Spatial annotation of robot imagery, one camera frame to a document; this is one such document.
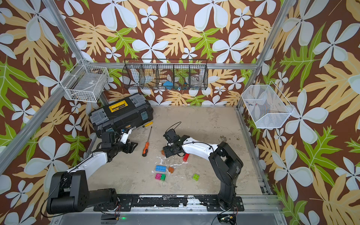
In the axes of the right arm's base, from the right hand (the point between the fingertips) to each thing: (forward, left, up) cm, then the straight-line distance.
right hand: (167, 150), depth 90 cm
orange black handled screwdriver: (+1, +15, -1) cm, 15 cm away
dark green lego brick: (-16, +2, -3) cm, 16 cm away
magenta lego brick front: (-16, +5, -3) cm, 17 cm away
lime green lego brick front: (-16, -18, -3) cm, 24 cm away
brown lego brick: (0, +4, -3) cm, 5 cm away
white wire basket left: (+31, +51, +31) cm, 67 cm away
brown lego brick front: (-12, -3, -2) cm, 12 cm away
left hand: (+6, +24, +4) cm, 25 cm away
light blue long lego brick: (-10, +4, -3) cm, 12 cm away
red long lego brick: (-3, -12, -4) cm, 13 cm away
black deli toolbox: (+20, +31, +13) cm, 39 cm away
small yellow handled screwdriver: (+24, +17, -3) cm, 30 cm away
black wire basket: (+43, -5, +29) cm, 52 cm away
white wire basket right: (+18, -61, +22) cm, 68 cm away
